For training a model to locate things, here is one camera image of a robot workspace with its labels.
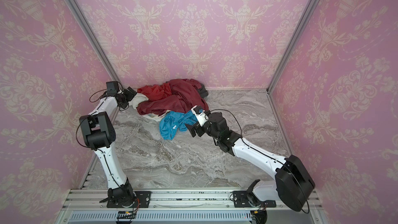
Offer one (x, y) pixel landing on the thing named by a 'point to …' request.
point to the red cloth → (155, 92)
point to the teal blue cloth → (170, 123)
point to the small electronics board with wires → (126, 214)
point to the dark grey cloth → (203, 92)
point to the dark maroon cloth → (185, 95)
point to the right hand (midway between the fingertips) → (193, 117)
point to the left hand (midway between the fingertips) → (133, 94)
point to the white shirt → (139, 98)
